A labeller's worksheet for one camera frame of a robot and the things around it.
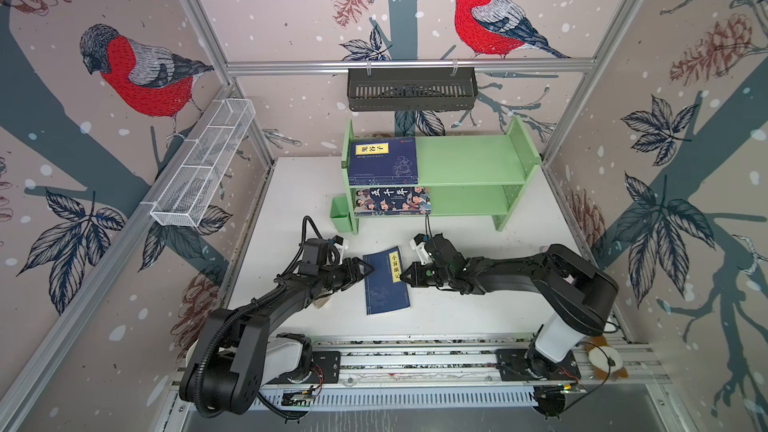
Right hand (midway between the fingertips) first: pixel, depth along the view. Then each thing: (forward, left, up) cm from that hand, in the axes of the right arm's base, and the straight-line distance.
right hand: (399, 280), depth 86 cm
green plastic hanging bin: (+22, +21, +2) cm, 30 cm away
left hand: (0, +9, +4) cm, 10 cm away
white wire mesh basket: (+18, +53, +30) cm, 64 cm away
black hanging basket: (+59, -3, +27) cm, 65 cm away
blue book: (-3, +4, -1) cm, 5 cm away
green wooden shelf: (+21, -20, +23) cm, 37 cm away
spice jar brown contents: (-8, +22, +1) cm, 23 cm away
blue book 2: (+21, +5, +29) cm, 36 cm away
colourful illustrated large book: (+20, +3, +13) cm, 24 cm away
